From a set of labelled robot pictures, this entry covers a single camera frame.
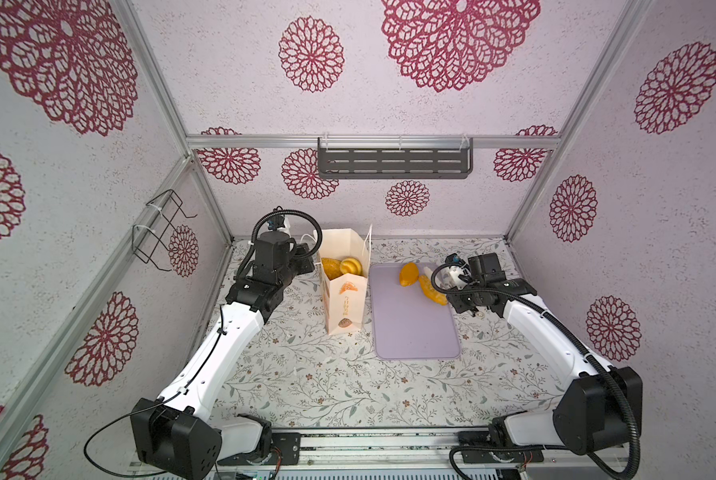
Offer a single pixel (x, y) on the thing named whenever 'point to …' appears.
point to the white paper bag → (343, 298)
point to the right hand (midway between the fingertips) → (457, 288)
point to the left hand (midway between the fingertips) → (305, 253)
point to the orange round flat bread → (408, 274)
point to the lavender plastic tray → (408, 322)
